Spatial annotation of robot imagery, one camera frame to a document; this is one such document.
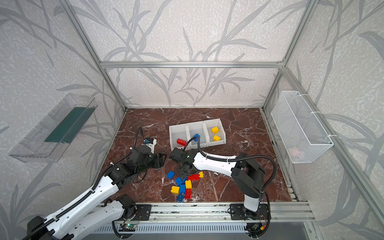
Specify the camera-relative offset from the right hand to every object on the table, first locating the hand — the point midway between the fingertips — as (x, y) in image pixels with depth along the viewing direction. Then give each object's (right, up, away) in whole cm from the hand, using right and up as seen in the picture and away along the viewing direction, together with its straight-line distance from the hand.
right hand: (184, 168), depth 84 cm
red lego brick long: (-4, +12, +15) cm, 20 cm away
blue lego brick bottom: (-1, -14, -6) cm, 15 cm away
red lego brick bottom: (+2, -12, -5) cm, 13 cm away
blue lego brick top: (+7, +17, +17) cm, 25 cm away
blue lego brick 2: (-3, -8, 0) cm, 8 cm away
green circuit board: (-26, -25, -13) cm, 38 cm away
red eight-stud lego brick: (+5, -5, -1) cm, 7 cm away
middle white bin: (+9, +21, +22) cm, 32 cm away
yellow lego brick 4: (-5, -10, -5) cm, 12 cm away
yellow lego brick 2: (+19, +15, +16) cm, 29 cm away
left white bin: (-6, +19, +20) cm, 28 cm away
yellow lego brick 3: (+3, -8, -3) cm, 9 cm away
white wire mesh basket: (+52, +20, -23) cm, 60 cm away
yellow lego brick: (+19, +20, +20) cm, 34 cm away
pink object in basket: (+55, +11, -11) cm, 58 cm away
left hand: (-10, +11, -5) cm, 15 cm away
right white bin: (+15, +24, +21) cm, 35 cm away
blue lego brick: (-8, -4, +2) cm, 10 cm away
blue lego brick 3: (-1, -10, -4) cm, 11 cm away
